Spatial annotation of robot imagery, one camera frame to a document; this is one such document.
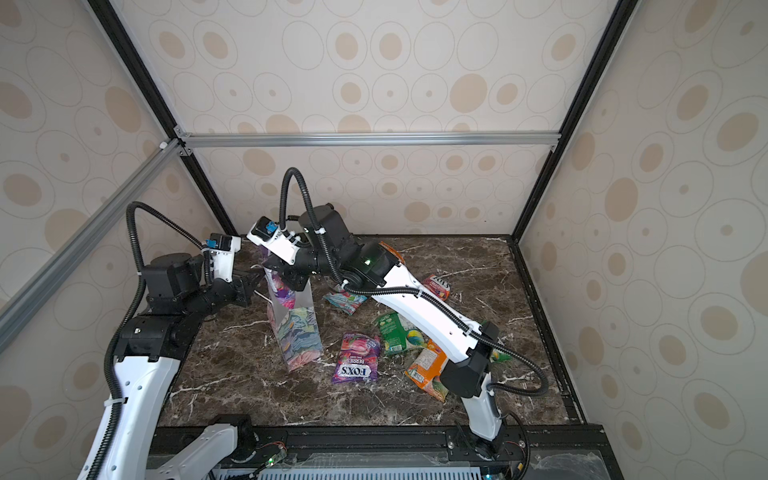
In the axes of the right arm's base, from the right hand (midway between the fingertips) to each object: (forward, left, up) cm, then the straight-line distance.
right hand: (267, 261), depth 61 cm
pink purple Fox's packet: (-6, -15, -37) cm, 40 cm away
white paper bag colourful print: (-3, -2, -18) cm, 19 cm away
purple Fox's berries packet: (-2, -1, -11) cm, 11 cm away
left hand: (+2, +2, -5) cm, 5 cm away
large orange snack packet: (-8, -35, -37) cm, 52 cm away
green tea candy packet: (+2, -27, -37) cm, 46 cm away
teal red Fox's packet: (+13, -11, -37) cm, 41 cm away
